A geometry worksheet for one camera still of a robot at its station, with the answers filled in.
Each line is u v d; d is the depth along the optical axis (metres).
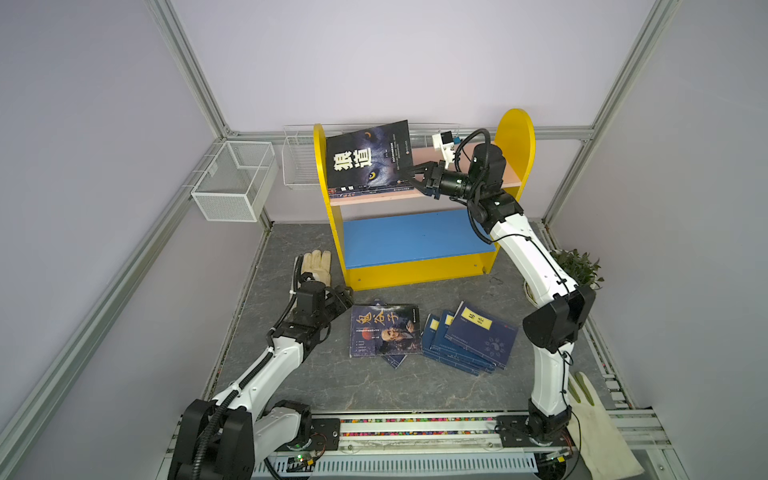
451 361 0.85
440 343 0.86
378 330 0.87
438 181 0.62
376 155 0.70
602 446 0.72
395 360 0.83
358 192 0.71
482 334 0.88
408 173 0.68
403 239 1.00
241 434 0.40
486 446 0.73
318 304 0.66
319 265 1.08
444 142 0.66
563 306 0.49
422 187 0.65
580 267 0.85
